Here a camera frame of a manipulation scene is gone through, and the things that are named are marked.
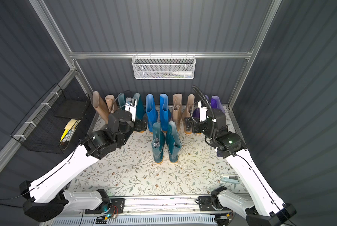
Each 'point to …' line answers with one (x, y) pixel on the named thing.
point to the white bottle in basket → (182, 73)
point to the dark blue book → (219, 153)
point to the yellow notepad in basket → (68, 127)
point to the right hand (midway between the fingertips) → (196, 117)
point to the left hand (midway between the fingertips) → (136, 113)
